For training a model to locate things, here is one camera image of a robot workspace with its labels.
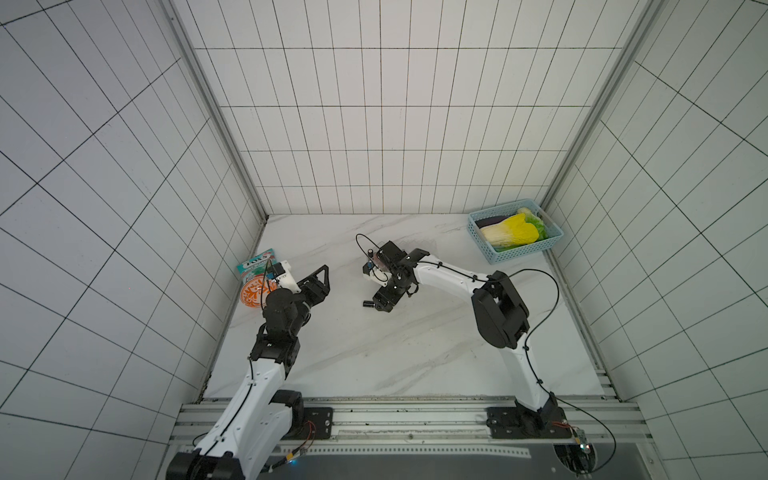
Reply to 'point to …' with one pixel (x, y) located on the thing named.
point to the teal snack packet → (258, 264)
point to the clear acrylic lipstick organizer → (379, 262)
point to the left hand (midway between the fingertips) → (320, 275)
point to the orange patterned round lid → (251, 290)
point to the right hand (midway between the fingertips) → (375, 300)
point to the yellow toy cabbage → (522, 229)
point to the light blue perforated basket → (510, 208)
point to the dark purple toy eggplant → (487, 221)
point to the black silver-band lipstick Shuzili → (368, 303)
